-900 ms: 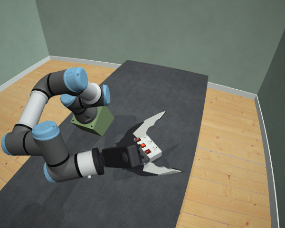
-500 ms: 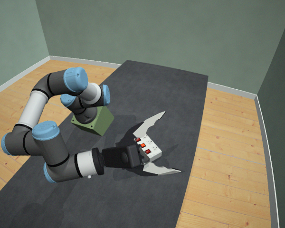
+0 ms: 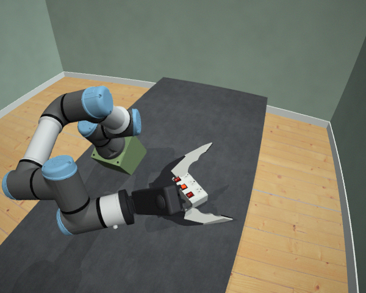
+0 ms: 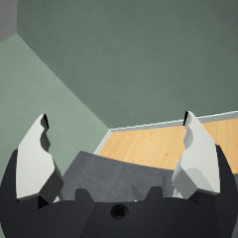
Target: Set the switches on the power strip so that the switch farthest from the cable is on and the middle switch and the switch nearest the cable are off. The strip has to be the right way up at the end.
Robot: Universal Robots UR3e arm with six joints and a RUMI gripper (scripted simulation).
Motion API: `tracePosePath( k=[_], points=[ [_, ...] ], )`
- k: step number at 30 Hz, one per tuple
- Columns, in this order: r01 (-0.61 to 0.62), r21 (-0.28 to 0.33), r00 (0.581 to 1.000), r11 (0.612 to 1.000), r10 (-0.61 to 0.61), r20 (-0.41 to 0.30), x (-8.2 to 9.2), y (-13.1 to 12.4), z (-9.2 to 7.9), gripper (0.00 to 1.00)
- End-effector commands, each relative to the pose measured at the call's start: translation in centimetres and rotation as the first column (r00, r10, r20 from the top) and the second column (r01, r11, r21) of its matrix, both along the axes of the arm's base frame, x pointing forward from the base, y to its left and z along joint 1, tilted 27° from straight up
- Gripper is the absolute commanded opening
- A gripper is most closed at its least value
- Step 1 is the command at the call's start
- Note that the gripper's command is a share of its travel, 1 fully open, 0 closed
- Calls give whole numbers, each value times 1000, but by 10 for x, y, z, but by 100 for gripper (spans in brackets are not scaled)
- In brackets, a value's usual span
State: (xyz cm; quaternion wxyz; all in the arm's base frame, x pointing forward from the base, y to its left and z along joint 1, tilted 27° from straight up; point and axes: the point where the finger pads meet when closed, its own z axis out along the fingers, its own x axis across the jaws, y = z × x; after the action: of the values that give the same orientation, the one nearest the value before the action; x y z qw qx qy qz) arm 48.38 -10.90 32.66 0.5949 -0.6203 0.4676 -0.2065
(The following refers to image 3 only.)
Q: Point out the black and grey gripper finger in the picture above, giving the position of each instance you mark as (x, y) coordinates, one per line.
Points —
(191, 217)
(180, 166)

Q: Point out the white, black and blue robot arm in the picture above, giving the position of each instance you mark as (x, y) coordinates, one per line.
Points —
(39, 178)

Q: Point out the white power strip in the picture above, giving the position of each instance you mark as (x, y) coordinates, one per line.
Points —
(191, 191)

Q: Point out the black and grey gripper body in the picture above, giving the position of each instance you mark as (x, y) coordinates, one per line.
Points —
(127, 204)

